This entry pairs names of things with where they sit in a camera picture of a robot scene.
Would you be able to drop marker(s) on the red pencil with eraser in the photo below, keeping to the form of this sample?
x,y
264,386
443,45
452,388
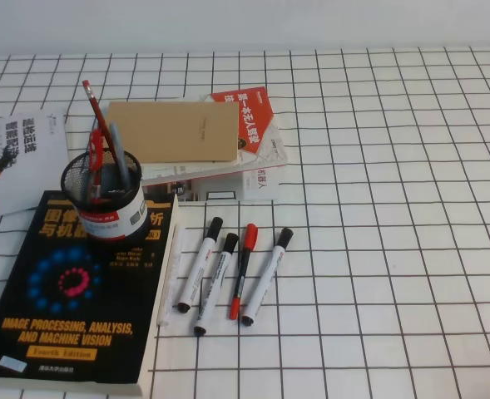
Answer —
x,y
99,116

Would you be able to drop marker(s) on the white slim pen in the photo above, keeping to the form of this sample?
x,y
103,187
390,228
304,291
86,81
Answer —
x,y
168,293

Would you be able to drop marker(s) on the grey pen in holder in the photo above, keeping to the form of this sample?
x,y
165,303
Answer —
x,y
120,156

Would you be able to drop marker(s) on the black mesh pen holder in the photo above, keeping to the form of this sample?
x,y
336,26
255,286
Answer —
x,y
107,211

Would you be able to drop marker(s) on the white book under stack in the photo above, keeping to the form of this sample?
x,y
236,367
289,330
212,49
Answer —
x,y
204,181

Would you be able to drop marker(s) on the red and black marker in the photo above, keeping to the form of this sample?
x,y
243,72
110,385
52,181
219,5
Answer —
x,y
249,242

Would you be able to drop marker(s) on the black cap white marker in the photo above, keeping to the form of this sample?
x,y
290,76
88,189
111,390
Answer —
x,y
208,306

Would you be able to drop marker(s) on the black cap marker right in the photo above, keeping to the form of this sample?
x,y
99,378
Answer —
x,y
258,295

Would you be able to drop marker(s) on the red and white book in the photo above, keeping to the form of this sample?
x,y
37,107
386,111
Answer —
x,y
259,141

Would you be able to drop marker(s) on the black cap whiteboard marker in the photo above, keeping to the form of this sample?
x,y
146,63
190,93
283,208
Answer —
x,y
195,277

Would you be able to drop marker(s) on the brown kraft notebook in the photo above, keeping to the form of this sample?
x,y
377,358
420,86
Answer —
x,y
177,131

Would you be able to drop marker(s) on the black image processing textbook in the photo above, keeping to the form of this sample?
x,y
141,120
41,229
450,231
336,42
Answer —
x,y
79,315

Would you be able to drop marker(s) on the white robot book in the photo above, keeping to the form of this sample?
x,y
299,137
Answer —
x,y
33,155

